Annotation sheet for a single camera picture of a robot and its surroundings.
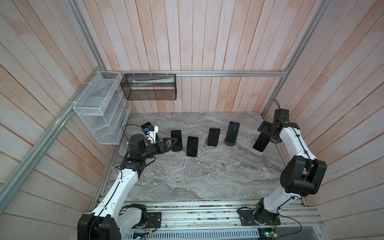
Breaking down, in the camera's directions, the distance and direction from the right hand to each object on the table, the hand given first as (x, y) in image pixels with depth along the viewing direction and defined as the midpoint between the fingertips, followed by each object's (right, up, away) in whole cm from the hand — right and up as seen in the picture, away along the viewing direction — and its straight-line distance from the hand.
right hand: (267, 130), depth 90 cm
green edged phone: (-56, -3, +3) cm, 56 cm away
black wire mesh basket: (-77, +31, +16) cm, 84 cm away
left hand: (-56, -7, -14) cm, 59 cm away
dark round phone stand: (-19, -10, +13) cm, 25 cm away
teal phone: (-46, -10, +2) cm, 47 cm away
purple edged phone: (-19, -1, +7) cm, 21 cm away
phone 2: (-1, -8, +5) cm, 9 cm away
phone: (-77, +3, +6) cm, 77 cm away
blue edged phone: (-32, -4, +6) cm, 33 cm away
